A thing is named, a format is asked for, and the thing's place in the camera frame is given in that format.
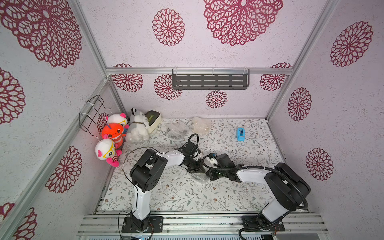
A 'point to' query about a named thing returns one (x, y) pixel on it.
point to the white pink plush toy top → (118, 118)
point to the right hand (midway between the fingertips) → (205, 172)
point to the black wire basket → (95, 121)
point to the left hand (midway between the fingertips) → (204, 171)
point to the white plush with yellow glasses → (105, 150)
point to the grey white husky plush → (138, 127)
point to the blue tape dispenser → (241, 134)
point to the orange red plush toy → (114, 131)
